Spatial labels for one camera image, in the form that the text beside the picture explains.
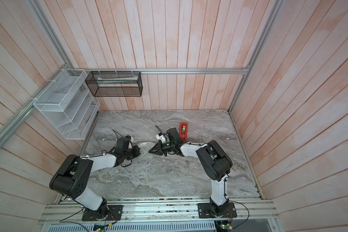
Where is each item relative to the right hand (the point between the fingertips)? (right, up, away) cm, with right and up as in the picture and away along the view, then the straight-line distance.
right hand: (149, 152), depth 86 cm
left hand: (-6, -2, +9) cm, 11 cm away
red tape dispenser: (+22, +14, +15) cm, 30 cm away
